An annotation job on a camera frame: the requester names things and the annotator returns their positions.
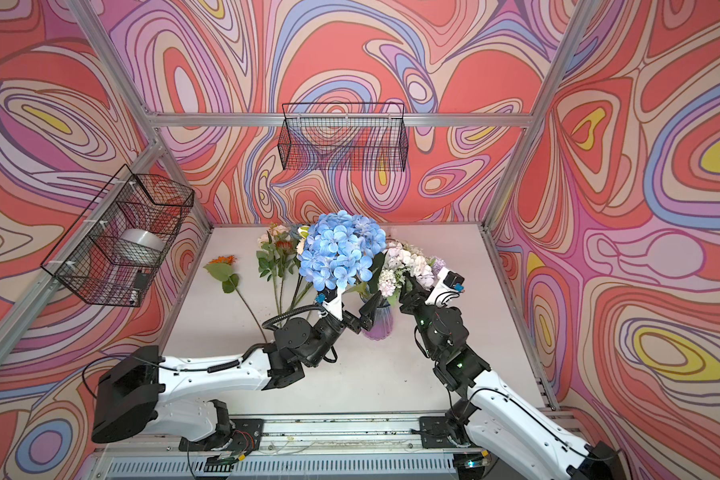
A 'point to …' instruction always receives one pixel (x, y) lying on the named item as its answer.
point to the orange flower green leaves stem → (220, 268)
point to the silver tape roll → (139, 247)
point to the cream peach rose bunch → (278, 249)
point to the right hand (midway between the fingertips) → (409, 280)
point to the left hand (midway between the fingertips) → (368, 284)
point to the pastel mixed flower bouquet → (399, 258)
